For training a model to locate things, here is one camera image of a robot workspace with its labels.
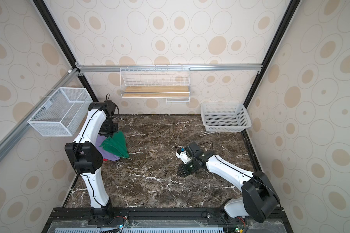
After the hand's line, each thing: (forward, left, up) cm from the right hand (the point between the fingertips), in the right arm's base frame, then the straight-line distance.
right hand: (179, 174), depth 80 cm
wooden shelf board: (+52, +18, +20) cm, 58 cm away
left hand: (+19, +40, +11) cm, 46 cm away
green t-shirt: (+15, +38, +7) cm, 41 cm away
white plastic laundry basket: (+47, -32, 0) cm, 57 cm away
